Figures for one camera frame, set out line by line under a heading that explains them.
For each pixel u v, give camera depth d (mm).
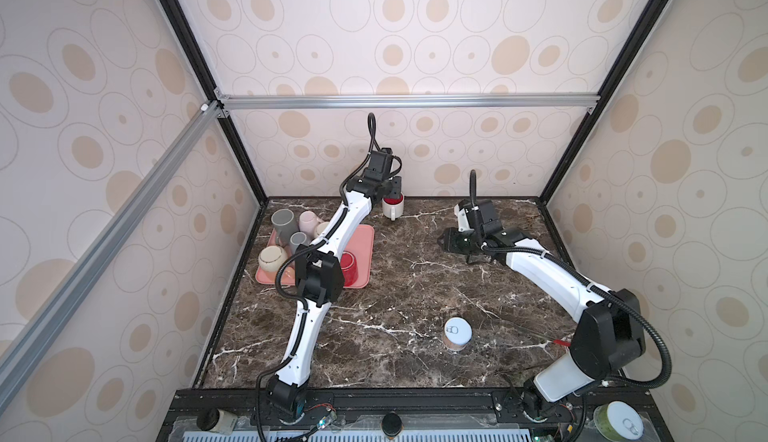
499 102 1812
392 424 635
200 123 817
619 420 674
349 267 903
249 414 726
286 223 980
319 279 606
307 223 1000
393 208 1093
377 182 753
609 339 442
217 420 646
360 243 1085
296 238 959
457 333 807
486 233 656
